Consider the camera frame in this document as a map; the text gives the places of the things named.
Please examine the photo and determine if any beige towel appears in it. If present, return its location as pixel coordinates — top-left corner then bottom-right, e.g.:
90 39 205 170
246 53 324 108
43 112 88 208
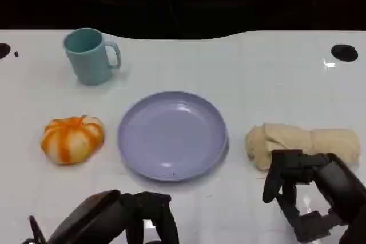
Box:
245 123 361 172

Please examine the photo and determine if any lilac plate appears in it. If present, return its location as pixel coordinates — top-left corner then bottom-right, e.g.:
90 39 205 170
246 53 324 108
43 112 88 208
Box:
117 91 230 183

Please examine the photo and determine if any orange and white bread roll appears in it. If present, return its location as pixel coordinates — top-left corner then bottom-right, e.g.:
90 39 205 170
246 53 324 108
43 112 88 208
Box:
40 115 105 166

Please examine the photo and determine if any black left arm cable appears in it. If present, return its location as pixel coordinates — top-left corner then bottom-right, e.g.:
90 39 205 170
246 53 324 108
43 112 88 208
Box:
21 215 48 244

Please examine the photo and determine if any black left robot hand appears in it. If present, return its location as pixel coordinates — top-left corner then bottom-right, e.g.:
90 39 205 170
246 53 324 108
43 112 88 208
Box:
47 189 180 244

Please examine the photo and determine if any pale green mug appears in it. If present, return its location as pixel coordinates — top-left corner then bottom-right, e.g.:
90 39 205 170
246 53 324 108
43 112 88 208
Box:
63 27 122 86

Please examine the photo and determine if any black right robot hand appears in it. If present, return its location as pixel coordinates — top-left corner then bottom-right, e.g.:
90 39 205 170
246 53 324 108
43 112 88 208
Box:
262 149 366 242

